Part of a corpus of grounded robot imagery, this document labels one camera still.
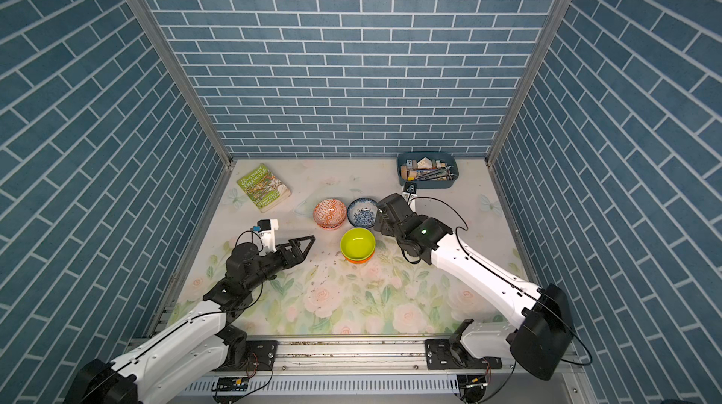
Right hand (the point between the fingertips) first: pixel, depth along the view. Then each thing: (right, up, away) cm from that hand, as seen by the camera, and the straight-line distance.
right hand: (394, 218), depth 80 cm
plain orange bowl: (-13, -15, +7) cm, 20 cm away
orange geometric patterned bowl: (-22, -1, +19) cm, 29 cm away
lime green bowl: (-11, -10, +11) cm, 18 cm away
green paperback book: (-49, +8, +27) cm, 57 cm away
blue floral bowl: (-10, 0, +19) cm, 21 cm away
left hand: (-23, -7, -1) cm, 24 cm away
